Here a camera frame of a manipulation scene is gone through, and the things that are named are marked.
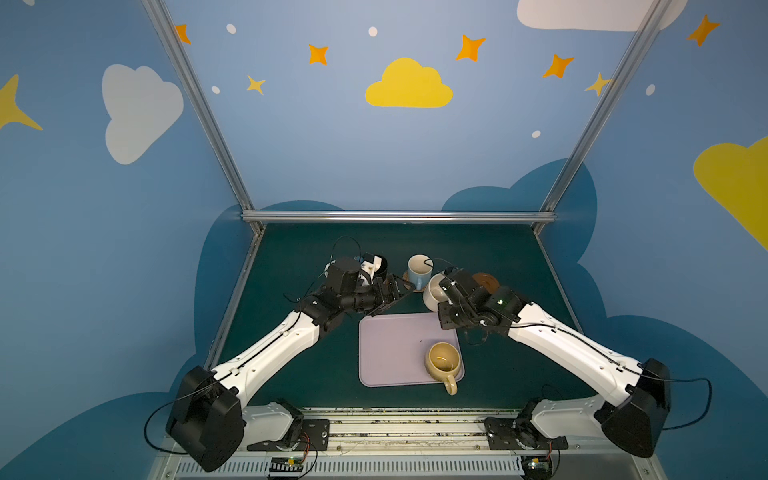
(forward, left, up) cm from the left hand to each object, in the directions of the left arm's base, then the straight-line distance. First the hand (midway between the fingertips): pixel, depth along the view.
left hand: (406, 290), depth 74 cm
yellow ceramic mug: (-9, -12, -23) cm, 28 cm away
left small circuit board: (-34, +29, -27) cm, 52 cm away
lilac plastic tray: (-5, +3, -24) cm, 25 cm away
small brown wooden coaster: (+20, -31, -23) cm, 43 cm away
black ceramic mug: (+9, +7, -5) cm, 12 cm away
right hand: (-1, -11, -7) cm, 13 cm away
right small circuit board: (-34, -33, -27) cm, 55 cm away
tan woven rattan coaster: (+20, -1, -22) cm, 29 cm away
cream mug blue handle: (+20, -6, -16) cm, 26 cm away
